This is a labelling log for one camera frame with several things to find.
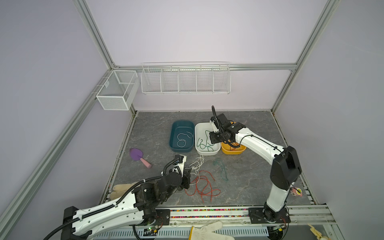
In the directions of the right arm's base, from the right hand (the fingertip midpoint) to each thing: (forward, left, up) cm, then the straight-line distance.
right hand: (213, 138), depth 89 cm
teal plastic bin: (+8, +20, -10) cm, 24 cm away
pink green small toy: (-28, -42, -10) cm, 51 cm away
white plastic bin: (+2, +6, -9) cm, 11 cm away
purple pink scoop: (-4, +49, -13) cm, 51 cm away
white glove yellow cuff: (-45, +5, -13) cm, 47 cm away
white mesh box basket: (+31, +64, +11) cm, 72 cm away
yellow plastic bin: (-3, -10, -9) cm, 13 cm away
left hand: (-22, +12, +4) cm, 25 cm away
